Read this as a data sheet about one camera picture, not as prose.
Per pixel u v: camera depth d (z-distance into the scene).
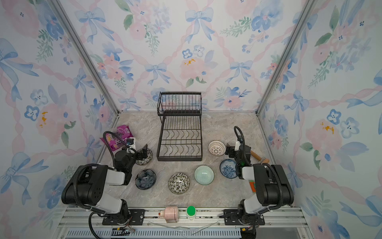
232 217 0.73
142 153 0.84
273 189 0.45
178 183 0.84
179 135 1.03
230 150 0.85
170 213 0.68
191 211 0.68
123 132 1.00
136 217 0.74
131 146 0.78
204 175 0.86
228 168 0.90
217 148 0.98
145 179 0.84
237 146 0.84
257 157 0.94
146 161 0.93
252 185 0.85
